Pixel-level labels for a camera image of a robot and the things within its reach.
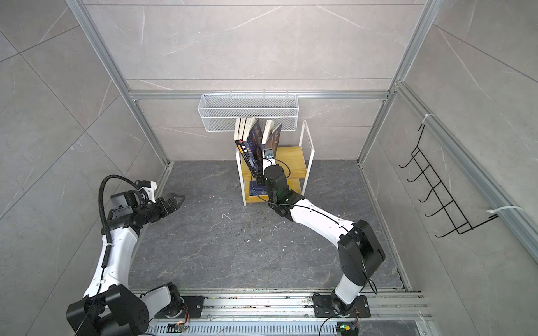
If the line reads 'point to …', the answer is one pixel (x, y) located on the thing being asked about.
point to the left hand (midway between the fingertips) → (175, 197)
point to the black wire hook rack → (459, 222)
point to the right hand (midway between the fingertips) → (264, 161)
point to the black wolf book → (246, 152)
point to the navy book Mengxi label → (257, 190)
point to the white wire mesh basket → (217, 111)
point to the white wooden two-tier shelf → (296, 160)
